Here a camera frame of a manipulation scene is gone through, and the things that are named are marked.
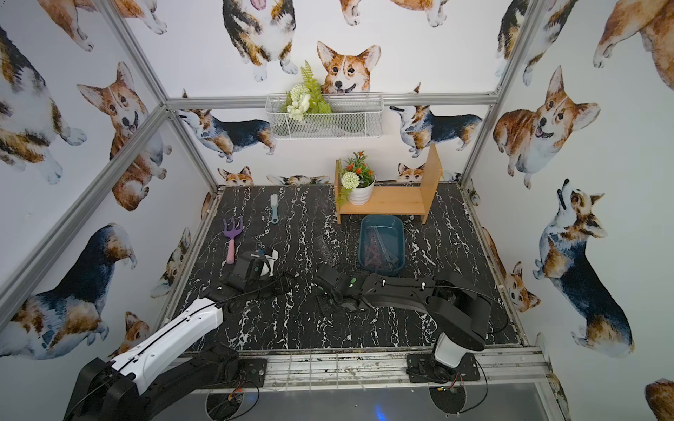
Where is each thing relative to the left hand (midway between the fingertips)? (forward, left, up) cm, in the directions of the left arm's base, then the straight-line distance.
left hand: (294, 274), depth 83 cm
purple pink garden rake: (+25, +30, -11) cm, 41 cm away
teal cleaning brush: (+40, +16, -12) cm, 45 cm away
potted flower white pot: (+31, -21, +11) cm, 39 cm away
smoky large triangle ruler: (+12, -27, -9) cm, 31 cm away
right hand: (-5, -10, -4) cm, 12 cm away
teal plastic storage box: (+23, -34, -9) cm, 42 cm away
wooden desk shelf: (+33, -37, -3) cm, 50 cm away
